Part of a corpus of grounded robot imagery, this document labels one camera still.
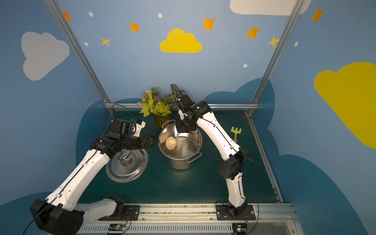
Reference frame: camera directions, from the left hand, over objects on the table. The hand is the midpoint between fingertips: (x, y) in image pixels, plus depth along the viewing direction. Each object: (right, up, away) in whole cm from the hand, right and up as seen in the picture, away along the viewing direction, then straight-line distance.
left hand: (153, 139), depth 75 cm
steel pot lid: (-21, -19, +16) cm, 32 cm away
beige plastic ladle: (+7, -4, +21) cm, 23 cm away
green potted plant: (0, +20, +18) cm, 27 cm away
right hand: (+14, +5, +3) cm, 16 cm away
